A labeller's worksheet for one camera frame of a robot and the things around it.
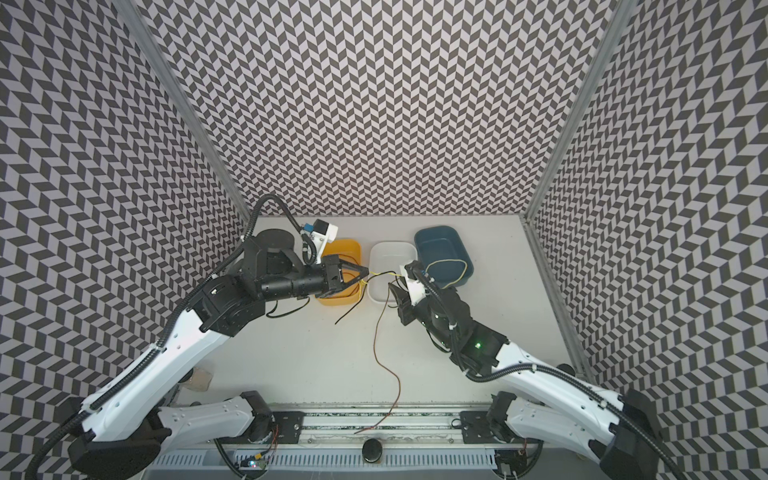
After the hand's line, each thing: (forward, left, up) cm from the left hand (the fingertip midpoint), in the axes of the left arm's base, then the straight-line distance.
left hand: (367, 274), depth 57 cm
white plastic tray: (+29, -1, -36) cm, 46 cm away
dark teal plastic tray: (+36, -23, -42) cm, 59 cm away
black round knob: (-26, 0, -28) cm, 38 cm away
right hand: (+6, -6, -12) cm, 14 cm away
